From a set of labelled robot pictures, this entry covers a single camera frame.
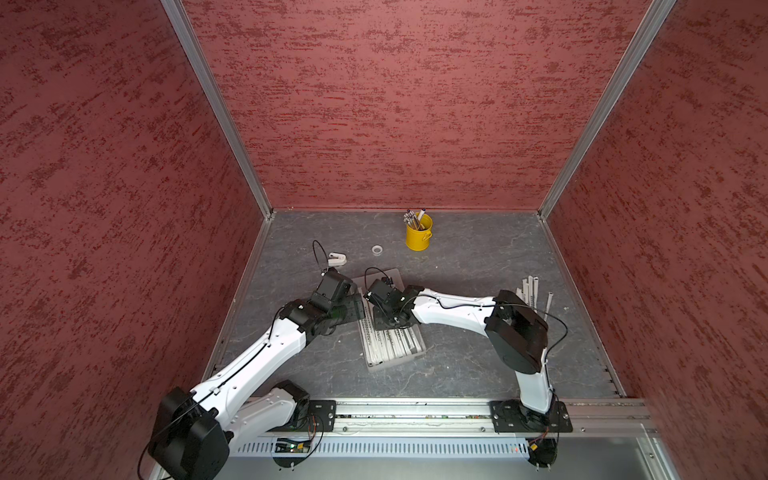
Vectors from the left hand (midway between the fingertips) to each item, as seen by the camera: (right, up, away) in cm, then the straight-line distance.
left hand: (349, 314), depth 82 cm
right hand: (+9, -6, +7) cm, 13 cm away
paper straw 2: (+6, -11, +3) cm, 12 cm away
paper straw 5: (+13, -10, +4) cm, 17 cm away
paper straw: (+3, -6, +6) cm, 9 cm away
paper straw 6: (+14, -9, +4) cm, 18 cm away
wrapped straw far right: (+64, +1, +14) cm, 65 cm away
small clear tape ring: (+6, +17, +26) cm, 31 cm away
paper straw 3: (+8, -11, +4) cm, 14 cm away
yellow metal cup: (+21, +21, +23) cm, 38 cm away
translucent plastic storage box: (+18, -8, +6) cm, 21 cm away
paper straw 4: (+10, -11, +3) cm, 15 cm away
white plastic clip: (-8, +14, +22) cm, 27 cm away
